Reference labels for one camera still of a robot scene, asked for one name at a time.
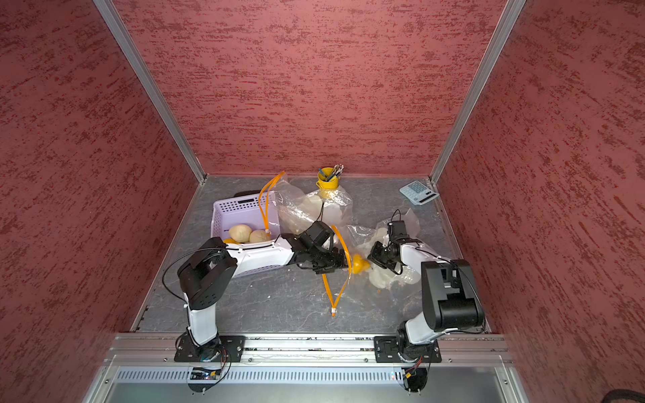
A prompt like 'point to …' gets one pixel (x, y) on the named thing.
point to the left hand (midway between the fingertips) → (343, 272)
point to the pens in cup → (336, 171)
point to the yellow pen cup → (323, 185)
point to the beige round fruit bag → (259, 236)
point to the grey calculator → (418, 193)
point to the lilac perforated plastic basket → (257, 211)
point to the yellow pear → (231, 241)
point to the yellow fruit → (359, 264)
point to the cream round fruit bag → (239, 233)
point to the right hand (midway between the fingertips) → (369, 260)
